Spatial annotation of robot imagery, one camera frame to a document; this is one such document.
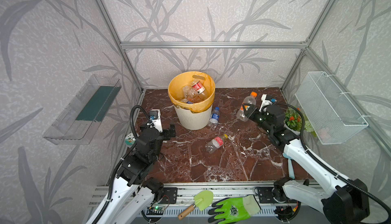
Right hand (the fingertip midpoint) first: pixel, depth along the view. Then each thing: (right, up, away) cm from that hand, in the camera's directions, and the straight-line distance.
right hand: (244, 102), depth 78 cm
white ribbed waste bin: (-27, -11, +9) cm, 30 cm away
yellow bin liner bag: (-37, +10, +13) cm, 41 cm away
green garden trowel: (-22, -47, -6) cm, 53 cm away
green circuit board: (-44, -50, -7) cm, 67 cm away
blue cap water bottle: (-14, -10, +20) cm, 27 cm away
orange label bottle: (-29, +5, +7) cm, 30 cm away
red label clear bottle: (-24, +9, +13) cm, 29 cm away
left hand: (-38, -6, -9) cm, 40 cm away
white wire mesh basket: (+34, -7, -16) cm, 38 cm away
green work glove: (-7, -49, -10) cm, 51 cm away
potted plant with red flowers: (+29, -11, +6) cm, 31 cm away
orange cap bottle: (+3, +1, -2) cm, 4 cm away
